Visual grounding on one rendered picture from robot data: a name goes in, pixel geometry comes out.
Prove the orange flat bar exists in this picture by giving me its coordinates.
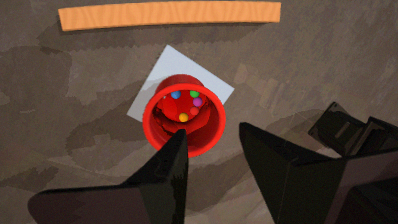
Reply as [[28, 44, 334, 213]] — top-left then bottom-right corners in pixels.
[[58, 1, 281, 32]]

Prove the red cup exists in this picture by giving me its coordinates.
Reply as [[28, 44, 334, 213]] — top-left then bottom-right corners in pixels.
[[143, 74, 226, 158]]

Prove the orange marble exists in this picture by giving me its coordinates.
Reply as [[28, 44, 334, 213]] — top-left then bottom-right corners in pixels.
[[179, 112, 189, 122]]

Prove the blue marble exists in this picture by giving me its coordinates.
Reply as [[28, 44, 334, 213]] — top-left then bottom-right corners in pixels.
[[171, 90, 181, 99]]

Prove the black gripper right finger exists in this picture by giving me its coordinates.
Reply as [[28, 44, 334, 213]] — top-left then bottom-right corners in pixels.
[[239, 122, 398, 224]]

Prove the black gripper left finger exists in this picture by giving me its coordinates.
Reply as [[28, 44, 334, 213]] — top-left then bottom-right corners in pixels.
[[27, 129, 189, 224]]

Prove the purple marble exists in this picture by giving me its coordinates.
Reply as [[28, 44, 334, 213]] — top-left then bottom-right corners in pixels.
[[193, 97, 203, 107]]

